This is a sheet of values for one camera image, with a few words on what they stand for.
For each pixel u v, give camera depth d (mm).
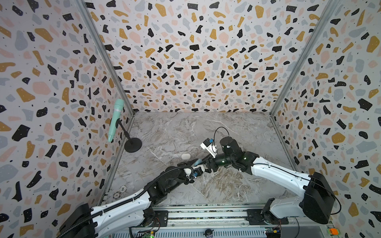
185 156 953
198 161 716
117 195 808
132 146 1002
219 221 734
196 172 605
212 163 650
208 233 664
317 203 403
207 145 677
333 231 702
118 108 780
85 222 398
